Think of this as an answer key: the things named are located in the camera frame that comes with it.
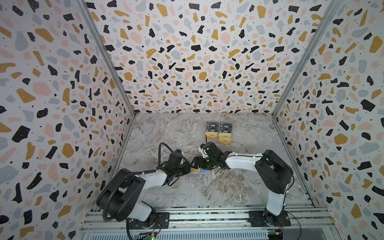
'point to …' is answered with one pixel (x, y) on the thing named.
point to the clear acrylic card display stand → (216, 141)
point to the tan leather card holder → (194, 170)
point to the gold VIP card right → (225, 138)
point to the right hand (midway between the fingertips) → (193, 164)
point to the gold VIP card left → (211, 135)
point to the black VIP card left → (212, 126)
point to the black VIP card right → (225, 127)
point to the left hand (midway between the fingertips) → (195, 165)
